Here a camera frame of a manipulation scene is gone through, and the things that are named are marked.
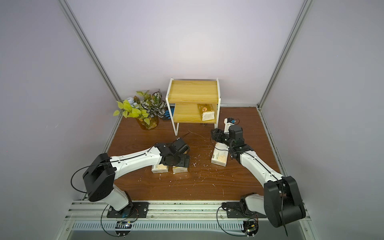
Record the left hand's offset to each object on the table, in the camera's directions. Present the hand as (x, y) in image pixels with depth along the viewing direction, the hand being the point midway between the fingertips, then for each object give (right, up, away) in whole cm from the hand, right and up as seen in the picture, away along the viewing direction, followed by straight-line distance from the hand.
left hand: (185, 162), depth 84 cm
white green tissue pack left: (-14, -3, -2) cm, 15 cm away
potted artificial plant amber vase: (-23, +31, +1) cm, 39 cm away
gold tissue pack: (+13, +30, +1) cm, 32 cm away
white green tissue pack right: (+21, +4, +3) cm, 21 cm away
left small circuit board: (-30, -29, -12) cm, 43 cm away
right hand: (+18, +20, 0) cm, 27 cm away
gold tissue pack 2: (0, +1, -9) cm, 9 cm away
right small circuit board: (+33, -27, -14) cm, 45 cm away
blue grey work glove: (-10, +27, 0) cm, 29 cm away
